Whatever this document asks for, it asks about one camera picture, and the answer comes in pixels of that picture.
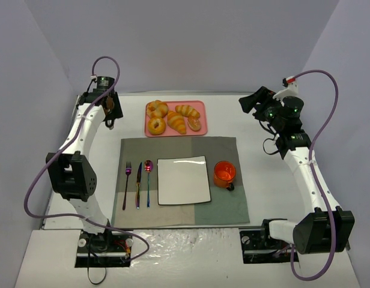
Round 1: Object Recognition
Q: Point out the white square plate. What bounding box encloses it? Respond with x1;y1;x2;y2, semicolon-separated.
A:
157;155;211;206

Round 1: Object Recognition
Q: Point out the purple cable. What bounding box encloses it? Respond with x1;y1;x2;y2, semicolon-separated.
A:
23;56;151;261
290;69;339;281

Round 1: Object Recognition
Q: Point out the large striped croissant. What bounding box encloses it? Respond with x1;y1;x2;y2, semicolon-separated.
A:
167;110;187;134

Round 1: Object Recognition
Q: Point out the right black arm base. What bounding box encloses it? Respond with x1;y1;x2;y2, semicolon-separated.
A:
239;219;299;264

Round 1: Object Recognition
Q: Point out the orange mug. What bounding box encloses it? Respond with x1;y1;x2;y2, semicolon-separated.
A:
213;161;236;191

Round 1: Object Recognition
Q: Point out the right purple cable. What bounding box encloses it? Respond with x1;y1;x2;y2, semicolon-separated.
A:
290;69;339;281

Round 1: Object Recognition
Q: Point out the iridescent fork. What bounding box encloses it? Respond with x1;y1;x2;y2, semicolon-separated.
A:
122;161;132;211

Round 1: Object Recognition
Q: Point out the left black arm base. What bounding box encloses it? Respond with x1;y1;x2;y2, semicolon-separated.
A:
74;231;133;268

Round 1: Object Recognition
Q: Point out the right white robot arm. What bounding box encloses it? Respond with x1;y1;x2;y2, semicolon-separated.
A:
239;78;355;254

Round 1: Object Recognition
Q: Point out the small striped croissant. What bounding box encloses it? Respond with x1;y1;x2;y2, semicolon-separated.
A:
175;104;201;118

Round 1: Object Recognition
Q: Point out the grey patchwork placemat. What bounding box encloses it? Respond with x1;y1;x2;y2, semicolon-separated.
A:
112;136;250;229

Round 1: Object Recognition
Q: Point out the golden bagel bread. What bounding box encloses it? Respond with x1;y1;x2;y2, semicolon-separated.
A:
148;117;166;136

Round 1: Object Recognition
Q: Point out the iridescent spoon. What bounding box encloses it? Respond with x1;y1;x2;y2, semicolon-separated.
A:
144;160;153;208

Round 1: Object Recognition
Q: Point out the iridescent knife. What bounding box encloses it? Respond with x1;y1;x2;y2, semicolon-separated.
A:
135;162;142;209

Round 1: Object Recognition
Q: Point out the pink plastic tray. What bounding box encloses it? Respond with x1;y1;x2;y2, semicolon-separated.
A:
145;100;208;137

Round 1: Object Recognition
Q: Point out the small orange glazed bread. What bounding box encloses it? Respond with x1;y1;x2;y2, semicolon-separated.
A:
187;116;202;131

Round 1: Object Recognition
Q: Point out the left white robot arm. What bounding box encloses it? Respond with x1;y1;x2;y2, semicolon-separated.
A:
46;76;123;236

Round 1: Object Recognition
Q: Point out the twisted bun bread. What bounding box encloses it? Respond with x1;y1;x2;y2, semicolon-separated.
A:
146;100;169;118

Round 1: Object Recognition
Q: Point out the thin black cable loop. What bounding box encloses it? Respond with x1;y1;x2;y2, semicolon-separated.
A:
86;239;107;285

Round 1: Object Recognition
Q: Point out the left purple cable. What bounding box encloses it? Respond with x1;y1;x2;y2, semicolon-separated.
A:
23;56;151;261

